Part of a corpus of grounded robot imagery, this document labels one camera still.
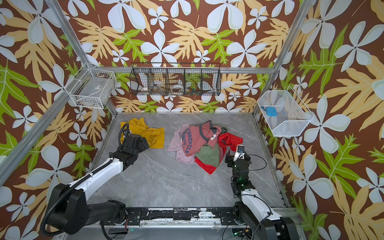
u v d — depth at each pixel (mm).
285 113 827
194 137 946
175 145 1009
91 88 862
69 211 405
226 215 747
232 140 985
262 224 436
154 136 1045
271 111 858
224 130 1005
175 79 978
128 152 662
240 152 708
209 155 906
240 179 663
